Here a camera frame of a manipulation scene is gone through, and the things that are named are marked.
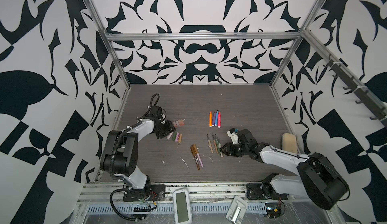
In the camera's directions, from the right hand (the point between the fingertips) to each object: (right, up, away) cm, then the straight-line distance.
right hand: (222, 149), depth 86 cm
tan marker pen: (-7, +2, +3) cm, 8 cm away
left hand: (-29, +11, +7) cm, 31 cm away
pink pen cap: (-26, +6, +8) cm, 28 cm away
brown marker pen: (-15, -5, -1) cm, 16 cm away
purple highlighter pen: (-3, +16, +14) cm, 21 cm away
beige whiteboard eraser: (+39, +3, +3) cm, 39 cm away
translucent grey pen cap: (-27, +12, +13) cm, 32 cm away
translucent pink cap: (-24, +13, +13) cm, 30 cm away
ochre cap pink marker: (-15, -2, +1) cm, 15 cm away
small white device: (+3, -22, -17) cm, 28 cm away
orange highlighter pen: (-6, +15, +14) cm, 21 cm away
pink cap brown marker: (-4, +2, +4) cm, 6 cm away
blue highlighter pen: (-1, +16, +16) cm, 22 cm away
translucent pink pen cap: (-25, +13, +13) cm, 31 cm away
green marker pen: (-2, +1, +3) cm, 4 cm away
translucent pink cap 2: (-28, +12, +12) cm, 33 cm away
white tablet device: (-21, -20, -19) cm, 35 cm away
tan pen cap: (-25, +5, +6) cm, 26 cm away
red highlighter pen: (0, +15, +14) cm, 20 cm away
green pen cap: (-28, +6, +8) cm, 30 cm away
